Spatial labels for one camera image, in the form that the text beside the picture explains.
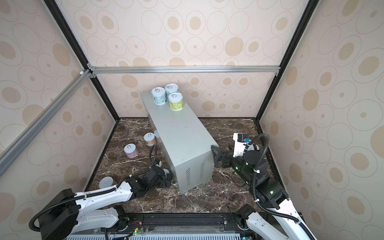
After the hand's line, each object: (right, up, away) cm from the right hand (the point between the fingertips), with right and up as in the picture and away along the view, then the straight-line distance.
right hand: (221, 146), depth 64 cm
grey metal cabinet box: (-13, -2, -4) cm, 14 cm away
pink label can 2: (-60, -21, +18) cm, 66 cm away
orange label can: (-42, +1, +37) cm, 56 cm away
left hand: (-25, -19, +20) cm, 38 cm away
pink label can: (-52, -6, +31) cm, 61 cm away
